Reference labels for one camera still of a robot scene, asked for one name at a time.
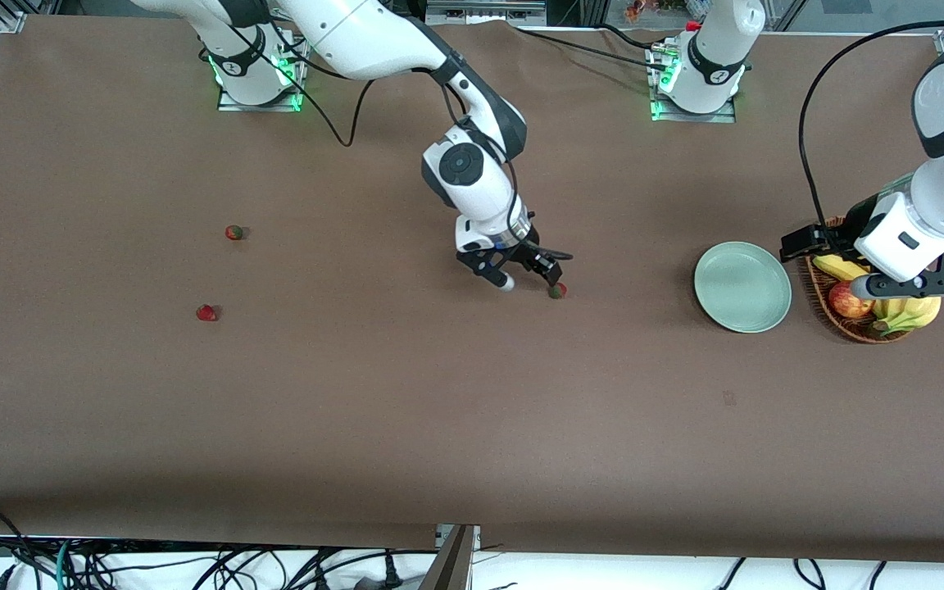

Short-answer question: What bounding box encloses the pale green round plate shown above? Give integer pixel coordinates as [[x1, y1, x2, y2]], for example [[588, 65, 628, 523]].
[[693, 241, 792, 334]]

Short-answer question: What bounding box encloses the red apple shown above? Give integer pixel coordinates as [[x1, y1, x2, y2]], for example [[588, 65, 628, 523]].
[[828, 281, 876, 320]]

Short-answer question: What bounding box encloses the woven wicker basket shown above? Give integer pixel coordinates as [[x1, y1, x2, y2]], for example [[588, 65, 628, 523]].
[[805, 216, 920, 344]]

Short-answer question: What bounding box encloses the yellow banana bunch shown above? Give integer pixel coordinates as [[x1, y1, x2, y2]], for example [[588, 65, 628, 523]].
[[814, 254, 942, 337]]

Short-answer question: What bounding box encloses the paper table cover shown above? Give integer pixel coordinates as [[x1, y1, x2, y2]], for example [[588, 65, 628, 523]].
[[0, 16, 944, 566]]

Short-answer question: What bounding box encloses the grey device behind table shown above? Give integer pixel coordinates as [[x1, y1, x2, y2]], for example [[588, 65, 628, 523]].
[[425, 0, 547, 25]]

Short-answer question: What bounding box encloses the dark table support beam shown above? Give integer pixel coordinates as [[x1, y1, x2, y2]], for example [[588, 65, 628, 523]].
[[420, 524, 477, 590]]

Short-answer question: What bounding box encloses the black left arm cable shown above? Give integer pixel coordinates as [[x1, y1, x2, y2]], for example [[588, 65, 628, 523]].
[[796, 20, 944, 252]]

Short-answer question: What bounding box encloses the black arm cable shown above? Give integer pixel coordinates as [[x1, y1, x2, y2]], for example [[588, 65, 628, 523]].
[[222, 18, 576, 263], [796, 20, 944, 252]]

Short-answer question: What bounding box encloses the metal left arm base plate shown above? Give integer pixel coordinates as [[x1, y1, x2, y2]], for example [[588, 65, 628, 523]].
[[650, 45, 738, 124]]

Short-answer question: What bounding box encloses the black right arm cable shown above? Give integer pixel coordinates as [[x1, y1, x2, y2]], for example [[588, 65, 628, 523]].
[[222, 18, 576, 263]]

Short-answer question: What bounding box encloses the black cable on table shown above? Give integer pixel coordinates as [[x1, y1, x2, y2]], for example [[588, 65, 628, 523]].
[[513, 25, 669, 71]]

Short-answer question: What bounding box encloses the white metal bracket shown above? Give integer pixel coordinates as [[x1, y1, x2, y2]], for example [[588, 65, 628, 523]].
[[435, 524, 482, 552]]

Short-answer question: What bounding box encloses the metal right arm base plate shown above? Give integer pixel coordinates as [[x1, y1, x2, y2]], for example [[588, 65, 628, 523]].
[[217, 33, 310, 113]]

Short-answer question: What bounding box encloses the black floor cable bundle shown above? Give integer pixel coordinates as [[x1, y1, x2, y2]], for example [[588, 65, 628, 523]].
[[0, 498, 440, 590]]

